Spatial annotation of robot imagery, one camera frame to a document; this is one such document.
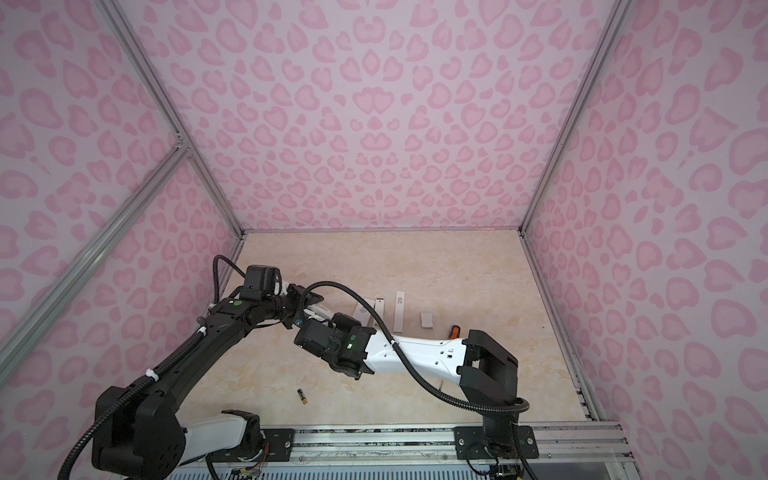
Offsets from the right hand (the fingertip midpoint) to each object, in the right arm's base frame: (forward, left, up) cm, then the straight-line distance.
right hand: (340, 319), depth 79 cm
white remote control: (+9, -3, -14) cm, 17 cm away
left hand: (+6, +5, +2) cm, 8 cm away
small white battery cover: (+8, -24, -16) cm, 30 cm away
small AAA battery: (-15, +10, -14) cm, 23 cm away
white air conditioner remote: (+2, +5, +2) cm, 5 cm away
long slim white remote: (+11, -9, -13) cm, 20 cm away
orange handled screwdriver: (+3, -32, -13) cm, 35 cm away
